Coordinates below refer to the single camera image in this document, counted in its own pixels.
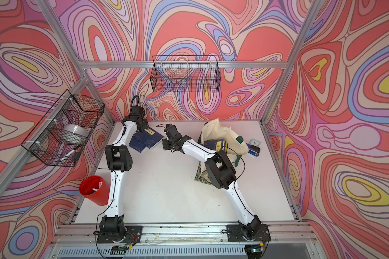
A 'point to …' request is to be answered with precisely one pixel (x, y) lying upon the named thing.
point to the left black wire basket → (44, 144)
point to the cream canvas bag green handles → (213, 130)
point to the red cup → (95, 189)
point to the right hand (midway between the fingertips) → (167, 146)
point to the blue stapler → (253, 150)
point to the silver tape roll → (75, 134)
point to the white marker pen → (68, 154)
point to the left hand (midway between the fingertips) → (142, 125)
